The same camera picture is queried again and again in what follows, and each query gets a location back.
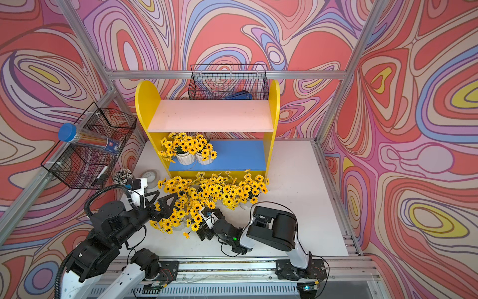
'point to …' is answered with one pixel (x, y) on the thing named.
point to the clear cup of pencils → (122, 176)
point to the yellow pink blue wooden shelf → (241, 132)
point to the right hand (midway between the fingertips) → (202, 222)
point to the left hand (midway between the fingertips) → (170, 194)
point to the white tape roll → (152, 177)
